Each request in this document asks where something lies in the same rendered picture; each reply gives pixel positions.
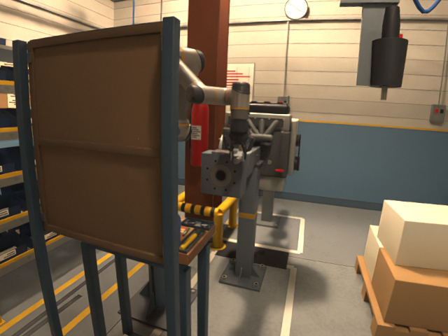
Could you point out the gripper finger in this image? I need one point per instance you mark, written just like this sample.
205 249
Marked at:
245 141
228 141

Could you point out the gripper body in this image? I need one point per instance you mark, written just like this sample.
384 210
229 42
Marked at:
238 126

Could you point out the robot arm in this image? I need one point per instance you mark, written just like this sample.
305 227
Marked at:
213 95

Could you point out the grey plunger pin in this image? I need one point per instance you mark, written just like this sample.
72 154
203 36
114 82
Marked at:
238 155

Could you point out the grey engine on stand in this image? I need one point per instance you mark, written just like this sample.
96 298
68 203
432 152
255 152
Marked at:
276 140

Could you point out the grey build stand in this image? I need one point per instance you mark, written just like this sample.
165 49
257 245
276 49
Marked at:
245 224

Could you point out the red fire extinguisher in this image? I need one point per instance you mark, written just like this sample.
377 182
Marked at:
199 136

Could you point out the dark tool tray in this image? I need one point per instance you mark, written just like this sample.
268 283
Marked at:
197 231

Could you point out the brown steel column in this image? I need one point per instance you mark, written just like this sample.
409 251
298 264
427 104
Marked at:
210 35

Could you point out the yellow tool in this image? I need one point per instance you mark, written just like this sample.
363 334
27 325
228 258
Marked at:
189 241

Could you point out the blue bench with brown board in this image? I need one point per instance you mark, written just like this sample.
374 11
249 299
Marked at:
98 140

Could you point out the dark overhead hoist unit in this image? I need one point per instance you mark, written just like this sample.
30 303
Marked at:
388 59

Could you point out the cream cardboard box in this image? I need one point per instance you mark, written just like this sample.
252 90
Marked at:
372 246

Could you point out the white cardboard box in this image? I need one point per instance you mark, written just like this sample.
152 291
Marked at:
413 234

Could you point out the wooden pallet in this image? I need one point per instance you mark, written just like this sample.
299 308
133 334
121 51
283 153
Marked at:
371 308

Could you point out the blue storage shelf unit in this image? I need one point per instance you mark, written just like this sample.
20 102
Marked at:
8 157

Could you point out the brown cardboard box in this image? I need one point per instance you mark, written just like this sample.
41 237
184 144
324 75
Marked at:
409 297

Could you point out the white red wall poster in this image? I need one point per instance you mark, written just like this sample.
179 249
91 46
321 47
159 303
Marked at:
241 75

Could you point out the yellow black guard rail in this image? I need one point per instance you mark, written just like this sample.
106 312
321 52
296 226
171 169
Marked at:
218 217

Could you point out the round wall clock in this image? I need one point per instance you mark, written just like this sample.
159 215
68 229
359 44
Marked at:
296 8

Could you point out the grey electrical wall box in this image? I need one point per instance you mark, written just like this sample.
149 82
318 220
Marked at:
437 113

